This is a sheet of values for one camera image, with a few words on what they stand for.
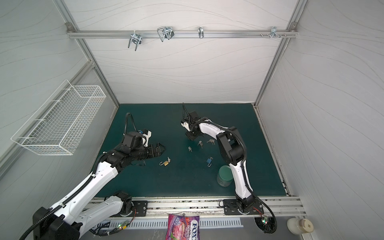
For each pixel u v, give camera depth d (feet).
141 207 2.42
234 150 1.87
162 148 2.45
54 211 1.27
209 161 2.96
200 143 3.22
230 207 2.41
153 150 2.22
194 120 2.67
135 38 2.59
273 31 2.51
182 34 2.60
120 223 2.29
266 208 2.33
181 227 2.20
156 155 2.23
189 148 3.13
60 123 2.26
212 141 3.23
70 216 1.31
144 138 2.05
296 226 2.09
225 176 2.44
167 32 2.51
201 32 2.56
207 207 2.46
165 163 2.90
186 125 3.04
